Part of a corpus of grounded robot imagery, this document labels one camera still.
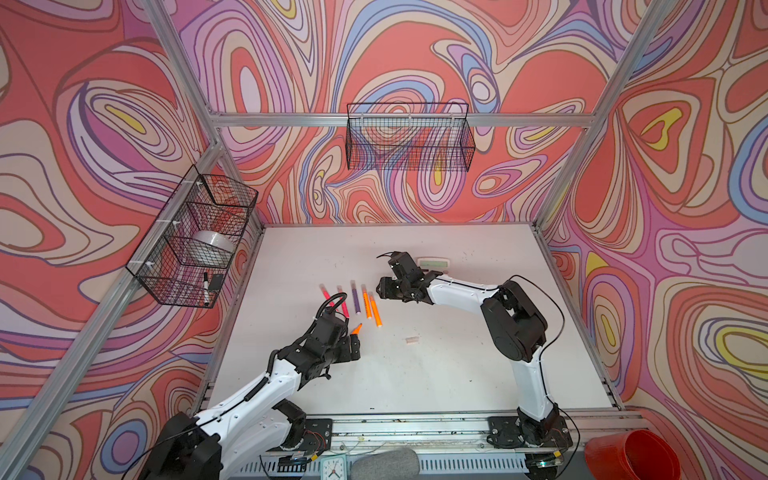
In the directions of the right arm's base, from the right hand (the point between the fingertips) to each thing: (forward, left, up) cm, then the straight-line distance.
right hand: (385, 294), depth 97 cm
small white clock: (-46, +13, -1) cm, 48 cm away
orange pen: (-12, +9, -2) cm, 15 cm away
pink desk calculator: (+12, -17, 0) cm, 21 cm away
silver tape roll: (-1, +40, +29) cm, 50 cm away
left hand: (-17, +10, +1) cm, 19 cm away
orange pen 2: (-5, +3, -3) cm, 7 cm away
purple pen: (+1, +10, -2) cm, 10 cm away
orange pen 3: (-1, +6, -3) cm, 7 cm away
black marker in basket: (-11, +44, +23) cm, 51 cm away
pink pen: (-14, +10, +19) cm, 26 cm away
